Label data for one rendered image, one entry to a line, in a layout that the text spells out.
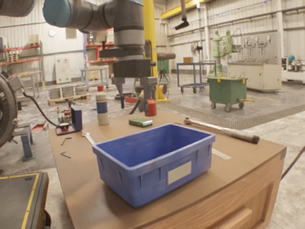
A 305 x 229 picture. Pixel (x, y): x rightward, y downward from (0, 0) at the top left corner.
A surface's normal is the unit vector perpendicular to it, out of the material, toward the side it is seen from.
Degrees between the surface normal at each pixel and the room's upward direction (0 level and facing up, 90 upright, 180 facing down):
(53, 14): 95
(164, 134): 90
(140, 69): 90
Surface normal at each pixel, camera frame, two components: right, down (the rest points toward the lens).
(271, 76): 0.24, 0.21
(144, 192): 0.62, 0.14
